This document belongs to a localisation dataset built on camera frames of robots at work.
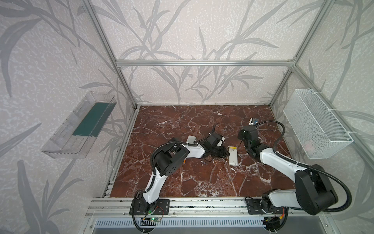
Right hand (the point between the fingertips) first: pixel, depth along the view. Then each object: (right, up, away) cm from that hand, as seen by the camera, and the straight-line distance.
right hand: (245, 124), depth 90 cm
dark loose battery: (-26, -23, -1) cm, 35 cm away
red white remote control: (-34, -10, +9) cm, 37 cm away
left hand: (-9, -16, +1) cm, 19 cm away
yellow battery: (-5, -16, +5) cm, 17 cm away
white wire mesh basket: (+24, -2, -27) cm, 36 cm away
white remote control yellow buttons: (-7, -20, +2) cm, 21 cm away
